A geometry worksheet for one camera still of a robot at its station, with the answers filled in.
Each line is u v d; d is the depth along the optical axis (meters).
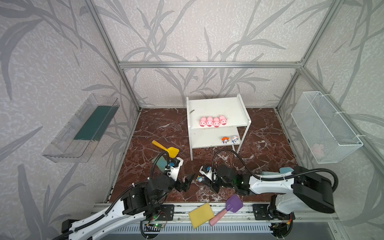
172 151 0.95
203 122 0.67
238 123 0.69
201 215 0.71
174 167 0.59
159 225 0.70
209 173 0.68
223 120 0.68
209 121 0.67
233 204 0.75
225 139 0.79
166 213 0.73
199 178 0.77
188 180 0.62
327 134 0.63
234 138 0.79
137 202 0.51
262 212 0.74
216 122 0.67
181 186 0.61
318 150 0.73
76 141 0.63
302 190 0.43
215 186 0.70
